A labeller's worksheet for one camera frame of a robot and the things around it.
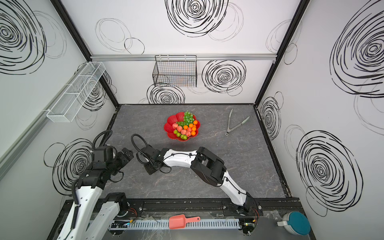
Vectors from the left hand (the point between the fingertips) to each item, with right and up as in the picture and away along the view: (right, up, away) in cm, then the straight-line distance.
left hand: (126, 156), depth 78 cm
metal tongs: (+60, +12, +27) cm, 67 cm away
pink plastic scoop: (+29, -29, -8) cm, 41 cm away
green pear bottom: (+29, +8, +19) cm, 35 cm away
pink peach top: (+32, +10, +19) cm, 38 cm away
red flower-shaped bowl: (+21, +20, +30) cm, 42 cm away
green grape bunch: (+32, +19, +27) cm, 46 cm away
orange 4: (+36, +13, +23) cm, 44 cm away
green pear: (+23, +10, +24) cm, 35 cm away
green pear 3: (+28, +8, +20) cm, 35 cm away
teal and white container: (+80, -26, -13) cm, 85 cm away
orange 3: (+33, +15, +24) cm, 44 cm away
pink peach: (+22, +15, +26) cm, 37 cm away
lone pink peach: (+32, +12, +24) cm, 42 cm away
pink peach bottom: (+26, +13, +24) cm, 38 cm away
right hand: (+9, -10, +8) cm, 16 cm away
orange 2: (+30, +14, +23) cm, 40 cm away
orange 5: (+35, +10, +21) cm, 42 cm away
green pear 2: (+25, +9, +22) cm, 34 cm away
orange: (+37, +17, +26) cm, 48 cm away
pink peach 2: (+28, +11, +23) cm, 38 cm away
